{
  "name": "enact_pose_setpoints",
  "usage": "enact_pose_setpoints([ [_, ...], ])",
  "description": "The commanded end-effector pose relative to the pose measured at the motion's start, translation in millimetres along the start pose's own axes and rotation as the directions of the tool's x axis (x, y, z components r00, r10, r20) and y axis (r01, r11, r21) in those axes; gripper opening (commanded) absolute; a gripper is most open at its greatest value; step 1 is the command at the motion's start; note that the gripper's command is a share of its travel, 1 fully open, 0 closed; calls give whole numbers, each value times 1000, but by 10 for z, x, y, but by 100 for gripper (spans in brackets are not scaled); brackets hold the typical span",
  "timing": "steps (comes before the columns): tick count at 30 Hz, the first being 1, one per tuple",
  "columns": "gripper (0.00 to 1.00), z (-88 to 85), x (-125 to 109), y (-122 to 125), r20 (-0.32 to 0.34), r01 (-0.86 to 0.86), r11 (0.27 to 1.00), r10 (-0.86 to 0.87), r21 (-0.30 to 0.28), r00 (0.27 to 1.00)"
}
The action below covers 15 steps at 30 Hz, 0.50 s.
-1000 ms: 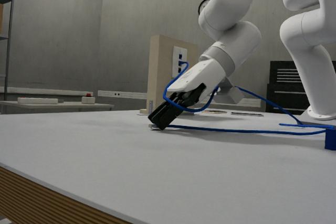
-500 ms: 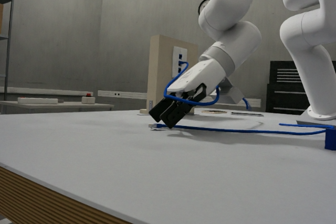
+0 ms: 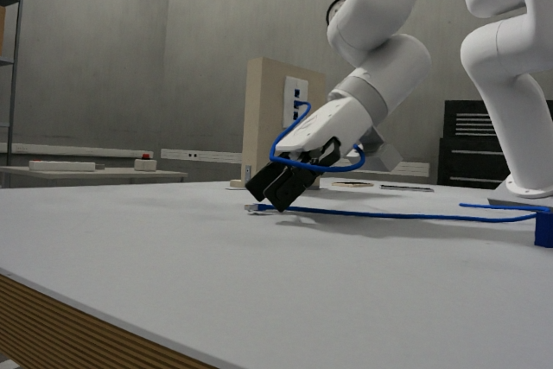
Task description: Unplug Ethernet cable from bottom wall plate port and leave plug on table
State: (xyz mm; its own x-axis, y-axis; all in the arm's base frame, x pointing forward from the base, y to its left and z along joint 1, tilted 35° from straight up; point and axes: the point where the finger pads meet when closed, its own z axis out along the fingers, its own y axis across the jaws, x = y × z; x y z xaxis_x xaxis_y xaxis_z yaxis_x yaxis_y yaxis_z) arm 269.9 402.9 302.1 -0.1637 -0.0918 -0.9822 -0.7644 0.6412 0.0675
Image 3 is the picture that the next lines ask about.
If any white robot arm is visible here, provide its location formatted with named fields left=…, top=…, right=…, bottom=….
left=327, top=0, right=553, bottom=199

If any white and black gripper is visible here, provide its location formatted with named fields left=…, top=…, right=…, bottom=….
left=245, top=89, right=373, bottom=212

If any blue ethernet cable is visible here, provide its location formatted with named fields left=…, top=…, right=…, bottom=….
left=285, top=203, right=550, bottom=223
left=270, top=102, right=365, bottom=172

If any beige mounting board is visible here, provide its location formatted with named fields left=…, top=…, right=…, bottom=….
left=230, top=57, right=326, bottom=188

